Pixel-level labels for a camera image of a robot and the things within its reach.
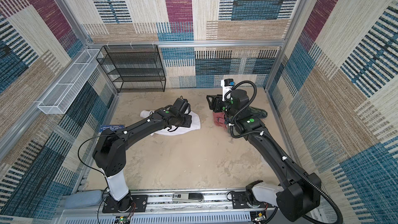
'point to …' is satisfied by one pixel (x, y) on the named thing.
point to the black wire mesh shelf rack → (133, 68)
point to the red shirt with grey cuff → (219, 118)
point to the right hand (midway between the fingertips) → (211, 98)
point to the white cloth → (196, 124)
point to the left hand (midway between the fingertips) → (189, 118)
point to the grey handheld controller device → (187, 197)
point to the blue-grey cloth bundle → (83, 198)
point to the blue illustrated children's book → (111, 127)
